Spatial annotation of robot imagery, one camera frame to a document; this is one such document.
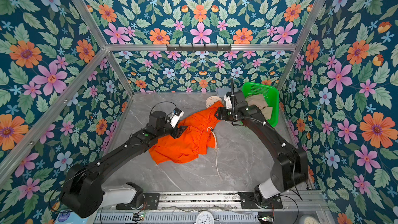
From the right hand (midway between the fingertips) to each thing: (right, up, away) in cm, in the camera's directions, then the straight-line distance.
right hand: (219, 112), depth 83 cm
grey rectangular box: (+4, +15, +37) cm, 40 cm away
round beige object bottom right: (+39, -47, -17) cm, 63 cm away
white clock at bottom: (-8, -46, -16) cm, 49 cm away
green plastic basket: (+40, +12, +31) cm, 52 cm away
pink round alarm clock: (-5, +8, +29) cm, 30 cm away
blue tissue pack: (-67, -44, -18) cm, 82 cm away
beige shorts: (+29, +7, +25) cm, 39 cm away
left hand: (-19, -4, -1) cm, 20 cm away
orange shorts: (-12, -15, +10) cm, 22 cm away
